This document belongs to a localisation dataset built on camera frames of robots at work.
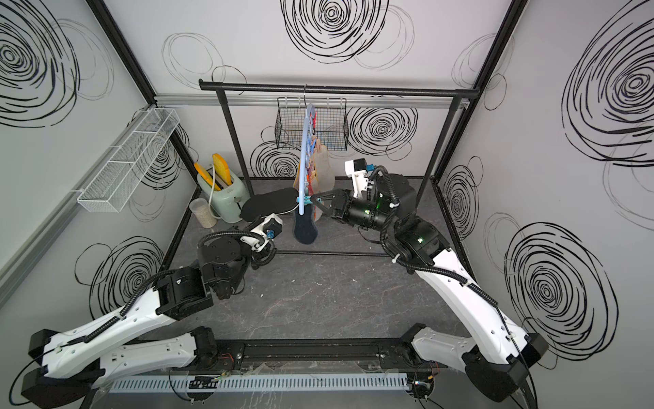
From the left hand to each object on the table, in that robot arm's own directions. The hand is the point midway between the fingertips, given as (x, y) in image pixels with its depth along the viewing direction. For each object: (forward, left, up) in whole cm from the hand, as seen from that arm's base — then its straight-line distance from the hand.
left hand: (255, 217), depth 64 cm
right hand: (-2, -15, +10) cm, 18 cm away
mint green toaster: (+21, +20, -21) cm, 36 cm away
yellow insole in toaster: (+33, +23, -15) cm, 43 cm away
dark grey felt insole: (+4, -12, -11) cm, 17 cm away
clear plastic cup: (+22, +32, -24) cm, 45 cm away
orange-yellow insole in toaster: (+28, +28, -15) cm, 43 cm away
